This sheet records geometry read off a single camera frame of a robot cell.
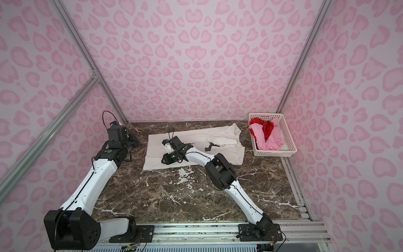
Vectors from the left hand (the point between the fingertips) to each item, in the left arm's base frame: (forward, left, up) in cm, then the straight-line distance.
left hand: (133, 134), depth 81 cm
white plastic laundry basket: (+6, -91, -21) cm, 94 cm away
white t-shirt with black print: (+13, -48, -24) cm, 56 cm away
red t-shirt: (+20, -80, -17) cm, 84 cm away
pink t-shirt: (+10, -83, -20) cm, 86 cm away
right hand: (-4, -11, -25) cm, 28 cm away
